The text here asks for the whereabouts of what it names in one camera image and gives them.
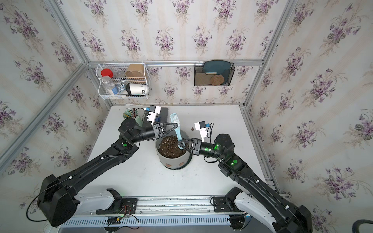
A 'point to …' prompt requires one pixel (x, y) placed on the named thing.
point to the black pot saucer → (187, 163)
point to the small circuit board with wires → (114, 220)
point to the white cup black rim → (136, 89)
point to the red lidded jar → (107, 72)
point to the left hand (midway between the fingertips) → (179, 130)
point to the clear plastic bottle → (108, 85)
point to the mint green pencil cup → (131, 112)
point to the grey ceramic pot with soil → (168, 152)
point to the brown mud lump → (192, 129)
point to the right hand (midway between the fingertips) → (181, 145)
